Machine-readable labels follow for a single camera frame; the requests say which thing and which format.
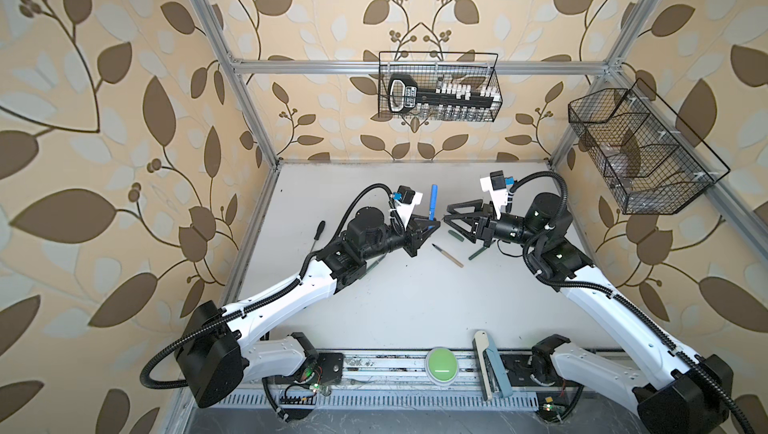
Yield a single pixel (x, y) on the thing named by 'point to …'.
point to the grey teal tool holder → (490, 368)
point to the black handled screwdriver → (318, 233)
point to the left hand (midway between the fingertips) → (439, 221)
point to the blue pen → (433, 200)
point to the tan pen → (449, 256)
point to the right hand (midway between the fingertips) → (449, 217)
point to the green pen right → (478, 252)
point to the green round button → (441, 365)
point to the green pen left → (375, 264)
